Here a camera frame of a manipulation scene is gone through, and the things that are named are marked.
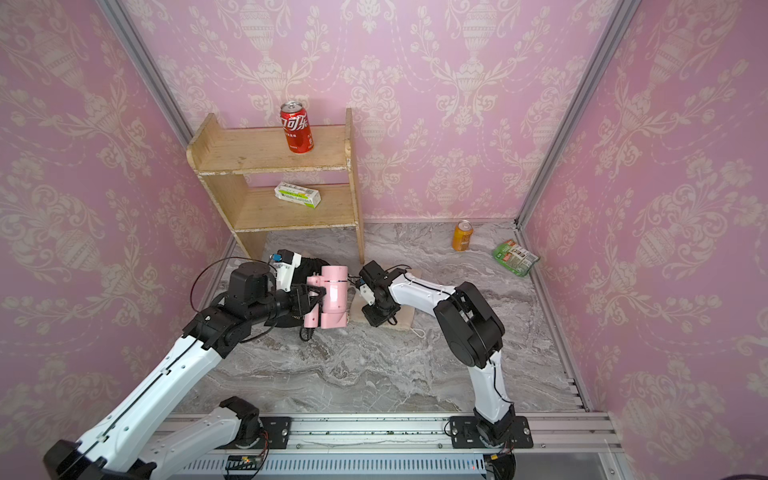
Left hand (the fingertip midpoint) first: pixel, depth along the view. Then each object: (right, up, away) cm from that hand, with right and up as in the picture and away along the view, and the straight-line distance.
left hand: (322, 292), depth 73 cm
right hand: (+12, -11, +20) cm, 26 cm away
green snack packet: (+62, +7, +35) cm, 71 cm away
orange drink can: (+42, +16, +33) cm, 56 cm away
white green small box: (-13, +28, +21) cm, 38 cm away
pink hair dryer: (+2, -4, 0) cm, 5 cm away
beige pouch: (+21, -11, +20) cm, 31 cm away
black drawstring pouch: (-2, 0, -7) cm, 8 cm away
